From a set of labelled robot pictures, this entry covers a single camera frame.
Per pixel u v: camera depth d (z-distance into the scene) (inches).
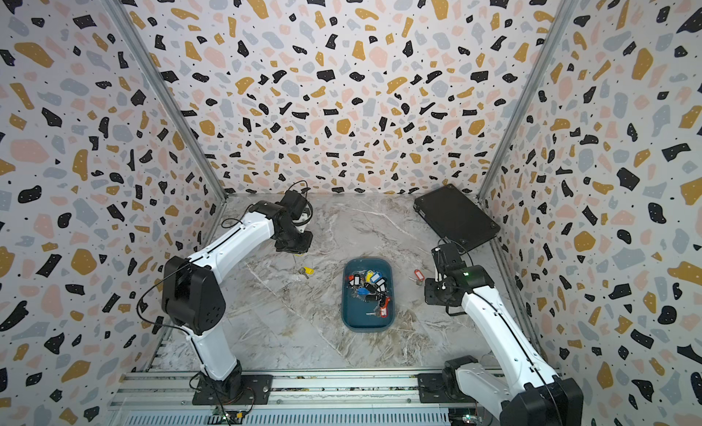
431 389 28.8
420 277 38.2
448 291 21.9
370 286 36.7
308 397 28.8
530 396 15.3
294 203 28.3
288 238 29.1
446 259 24.2
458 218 45.3
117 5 27.6
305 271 38.4
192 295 18.7
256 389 29.0
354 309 34.6
